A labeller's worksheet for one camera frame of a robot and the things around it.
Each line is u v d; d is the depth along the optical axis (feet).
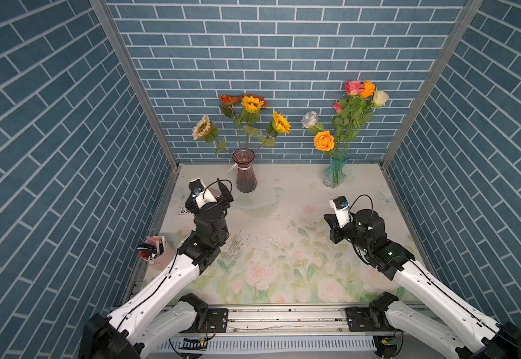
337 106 3.08
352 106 2.94
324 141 2.66
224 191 2.19
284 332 2.38
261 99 2.70
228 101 2.84
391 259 1.70
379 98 2.98
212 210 1.60
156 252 2.64
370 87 2.84
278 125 2.56
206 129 2.44
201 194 1.93
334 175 3.50
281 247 3.00
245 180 3.36
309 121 2.86
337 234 2.23
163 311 1.52
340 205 2.11
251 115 2.72
